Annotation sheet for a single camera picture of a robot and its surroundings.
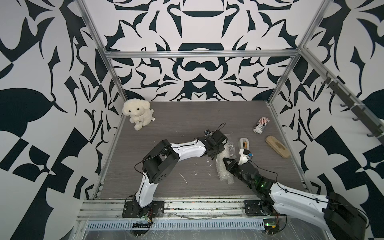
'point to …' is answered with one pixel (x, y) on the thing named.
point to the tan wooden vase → (282, 149)
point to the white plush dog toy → (139, 111)
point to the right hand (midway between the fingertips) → (221, 158)
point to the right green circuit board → (271, 226)
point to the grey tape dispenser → (243, 143)
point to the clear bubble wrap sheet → (229, 152)
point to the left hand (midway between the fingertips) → (223, 146)
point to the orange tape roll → (245, 146)
